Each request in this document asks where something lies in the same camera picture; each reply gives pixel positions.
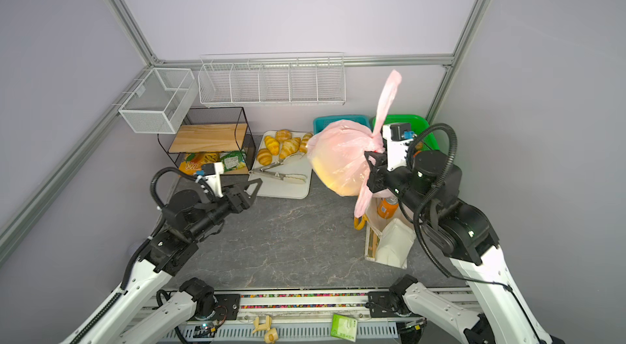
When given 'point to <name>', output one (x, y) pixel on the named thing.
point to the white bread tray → (297, 163)
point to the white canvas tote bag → (390, 231)
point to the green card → (344, 327)
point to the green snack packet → (233, 160)
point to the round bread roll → (283, 134)
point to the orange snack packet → (193, 162)
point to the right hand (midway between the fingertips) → (367, 153)
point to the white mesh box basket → (162, 102)
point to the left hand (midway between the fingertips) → (256, 186)
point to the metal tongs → (291, 178)
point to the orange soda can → (387, 207)
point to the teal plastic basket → (320, 122)
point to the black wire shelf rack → (212, 141)
